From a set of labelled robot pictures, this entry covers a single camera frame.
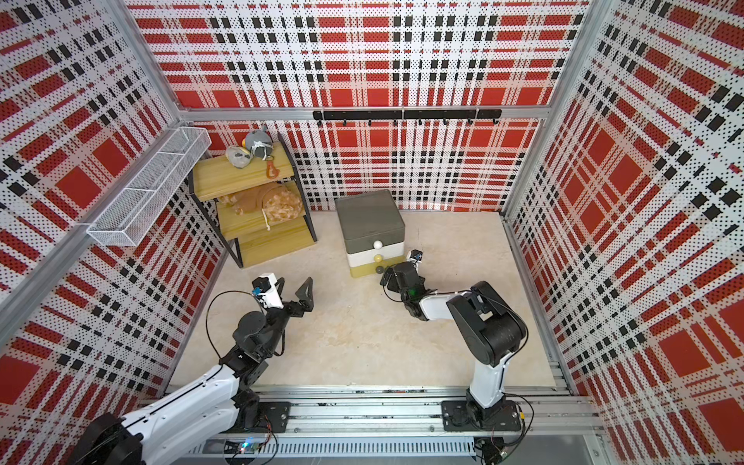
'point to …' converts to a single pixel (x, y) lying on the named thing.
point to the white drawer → (380, 255)
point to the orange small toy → (272, 171)
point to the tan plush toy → (276, 201)
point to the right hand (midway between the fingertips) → (399, 271)
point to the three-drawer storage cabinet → (373, 230)
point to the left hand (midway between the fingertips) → (302, 278)
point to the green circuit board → (248, 447)
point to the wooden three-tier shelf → (253, 244)
